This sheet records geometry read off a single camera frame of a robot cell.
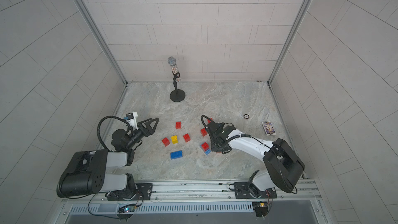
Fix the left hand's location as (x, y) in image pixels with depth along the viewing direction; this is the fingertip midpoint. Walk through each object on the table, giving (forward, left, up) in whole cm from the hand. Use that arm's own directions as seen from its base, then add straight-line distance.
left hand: (158, 120), depth 83 cm
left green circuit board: (-38, +6, -8) cm, 39 cm away
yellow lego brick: (-7, -9, -8) cm, 14 cm away
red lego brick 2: (-6, -15, -9) cm, 19 cm away
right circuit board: (-38, -51, -12) cm, 64 cm away
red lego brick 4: (-2, -25, -9) cm, 26 cm away
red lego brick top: (+3, -9, -11) cm, 15 cm away
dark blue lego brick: (-15, -10, -10) cm, 21 cm away
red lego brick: (-8, -4, -9) cm, 13 cm away
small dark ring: (+10, -52, -11) cm, 54 cm away
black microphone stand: (+25, -6, -9) cm, 27 cm away
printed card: (+1, -63, -9) cm, 64 cm away
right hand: (-11, -32, -11) cm, 36 cm away
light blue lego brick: (-13, -27, -10) cm, 32 cm away
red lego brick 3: (-12, -26, -6) cm, 29 cm away
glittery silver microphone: (+26, -7, +20) cm, 33 cm away
